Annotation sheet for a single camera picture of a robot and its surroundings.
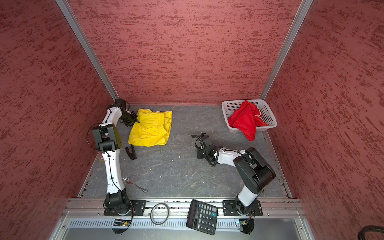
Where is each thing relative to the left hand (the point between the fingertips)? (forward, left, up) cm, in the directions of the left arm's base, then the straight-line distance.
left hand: (139, 123), depth 108 cm
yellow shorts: (-6, -12, +2) cm, 14 cm away
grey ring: (-56, -20, 0) cm, 60 cm away
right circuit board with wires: (-60, -68, -2) cm, 91 cm away
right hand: (-24, -44, -2) cm, 50 cm away
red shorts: (-3, -76, +11) cm, 77 cm away
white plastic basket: (+14, -69, +5) cm, 70 cm away
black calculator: (-58, -46, 0) cm, 74 cm away
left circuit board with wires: (-60, -6, -4) cm, 61 cm away
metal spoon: (-41, -4, +1) cm, 42 cm away
